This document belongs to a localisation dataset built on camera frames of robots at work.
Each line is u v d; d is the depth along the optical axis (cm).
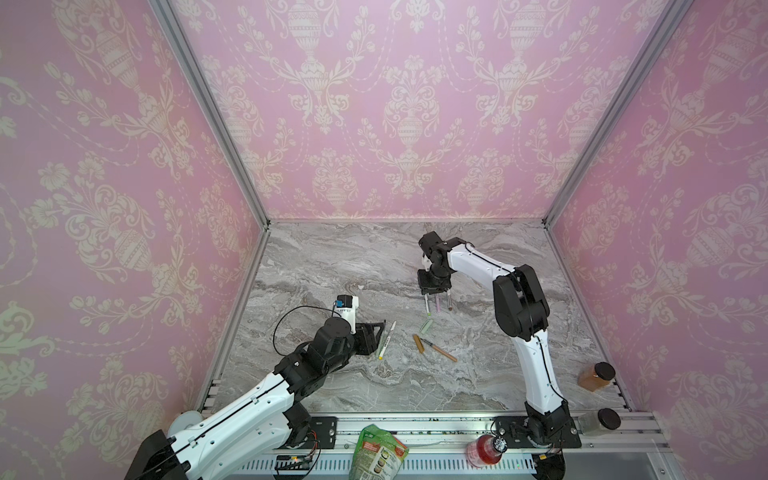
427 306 97
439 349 88
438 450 73
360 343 69
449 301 97
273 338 92
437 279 87
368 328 71
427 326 92
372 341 70
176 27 72
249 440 55
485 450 62
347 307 70
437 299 97
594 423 70
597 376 75
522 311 60
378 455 69
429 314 95
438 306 97
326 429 74
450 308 97
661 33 72
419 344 89
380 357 87
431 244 85
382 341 89
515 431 73
